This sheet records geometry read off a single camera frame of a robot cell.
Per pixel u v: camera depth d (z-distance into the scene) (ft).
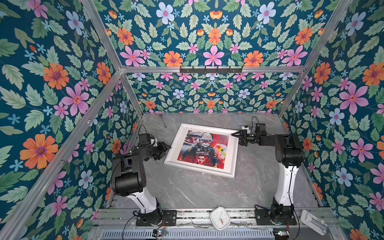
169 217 2.41
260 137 2.76
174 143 3.30
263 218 2.42
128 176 1.56
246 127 3.34
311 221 2.34
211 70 3.03
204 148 3.15
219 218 2.33
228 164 2.91
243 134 3.09
